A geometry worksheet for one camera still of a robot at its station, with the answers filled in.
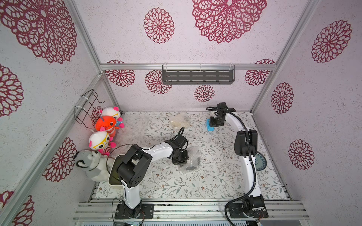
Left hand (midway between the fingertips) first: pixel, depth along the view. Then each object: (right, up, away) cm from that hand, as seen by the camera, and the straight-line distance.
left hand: (187, 162), depth 91 cm
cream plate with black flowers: (-5, +27, +19) cm, 34 cm away
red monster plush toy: (-49, +25, -3) cm, 55 cm away
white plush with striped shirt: (-50, +15, -11) cm, 53 cm away
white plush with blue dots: (-49, +32, +4) cm, 58 cm away
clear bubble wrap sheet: (+5, +5, -1) cm, 7 cm away
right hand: (+19, +26, +18) cm, 37 cm away
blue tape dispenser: (+18, +22, +18) cm, 34 cm away
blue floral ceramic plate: (+48, -1, +1) cm, 48 cm away
